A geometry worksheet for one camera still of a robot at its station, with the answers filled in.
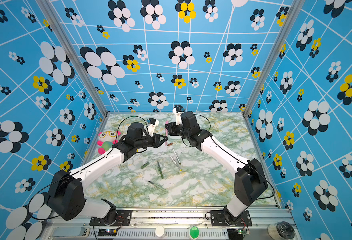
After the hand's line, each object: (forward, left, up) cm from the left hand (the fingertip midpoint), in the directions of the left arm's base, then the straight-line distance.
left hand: (168, 136), depth 79 cm
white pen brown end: (-3, -5, -22) cm, 22 cm away
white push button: (-41, +2, -14) cm, 43 cm away
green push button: (-41, -13, -12) cm, 44 cm away
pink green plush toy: (+9, +41, -15) cm, 45 cm away
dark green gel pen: (-19, +6, -23) cm, 30 cm away
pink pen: (+1, +1, +1) cm, 2 cm away
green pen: (-9, +6, -22) cm, 24 cm away
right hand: (+4, +1, +3) cm, 5 cm away
